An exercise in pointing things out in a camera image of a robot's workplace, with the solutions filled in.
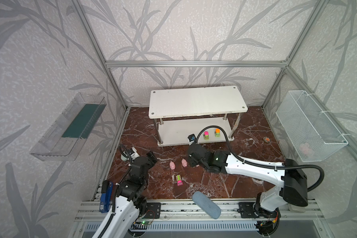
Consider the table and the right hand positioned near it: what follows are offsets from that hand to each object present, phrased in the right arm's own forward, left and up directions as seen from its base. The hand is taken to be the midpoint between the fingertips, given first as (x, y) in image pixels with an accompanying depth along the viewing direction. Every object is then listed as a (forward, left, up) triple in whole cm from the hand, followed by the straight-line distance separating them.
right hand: (190, 148), depth 79 cm
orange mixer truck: (+15, -18, -7) cm, 25 cm away
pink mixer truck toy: (+14, -10, -7) cm, 19 cm away
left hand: (+1, +22, -2) cm, 22 cm away
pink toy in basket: (-3, -58, +5) cm, 58 cm away
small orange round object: (+16, -54, -17) cm, 58 cm away
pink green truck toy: (-13, +6, -13) cm, 19 cm away
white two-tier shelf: (+9, +6, +19) cm, 22 cm away
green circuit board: (-32, +23, -15) cm, 42 cm away
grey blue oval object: (-25, -8, -12) cm, 29 cm away
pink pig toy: (-4, +11, -14) cm, 18 cm away
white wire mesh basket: (-4, -53, +18) cm, 56 cm away
